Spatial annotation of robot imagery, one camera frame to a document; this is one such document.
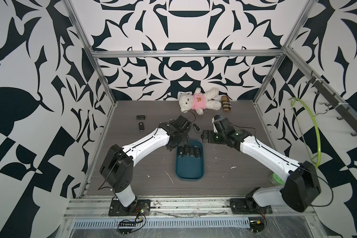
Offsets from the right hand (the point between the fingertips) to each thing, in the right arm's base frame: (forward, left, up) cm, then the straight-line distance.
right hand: (207, 133), depth 85 cm
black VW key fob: (+15, +42, -13) cm, 47 cm away
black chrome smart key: (+14, +4, -14) cm, 20 cm away
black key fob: (-5, +15, -12) cm, 20 cm away
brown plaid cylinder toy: (+34, -20, -12) cm, 41 cm away
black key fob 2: (-4, +8, -12) cm, 15 cm away
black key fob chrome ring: (-5, +5, -13) cm, 15 cm away
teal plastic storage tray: (-15, +11, -13) cm, 22 cm away
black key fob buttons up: (+22, +44, -12) cm, 51 cm away
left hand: (-2, +15, -2) cm, 15 cm away
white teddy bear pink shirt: (+33, +1, -7) cm, 34 cm away
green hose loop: (-2, -45, +18) cm, 49 cm away
